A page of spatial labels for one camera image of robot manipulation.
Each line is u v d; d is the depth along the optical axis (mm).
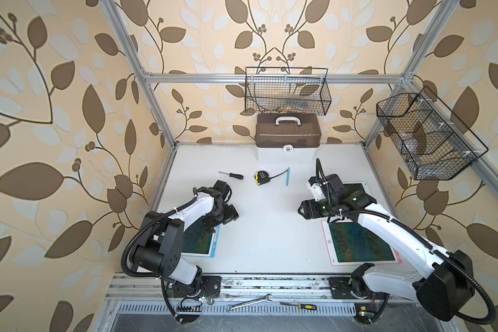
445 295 385
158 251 441
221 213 759
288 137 970
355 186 1019
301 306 706
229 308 707
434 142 734
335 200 592
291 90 976
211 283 753
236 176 1052
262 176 1021
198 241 864
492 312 361
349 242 849
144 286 755
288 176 1079
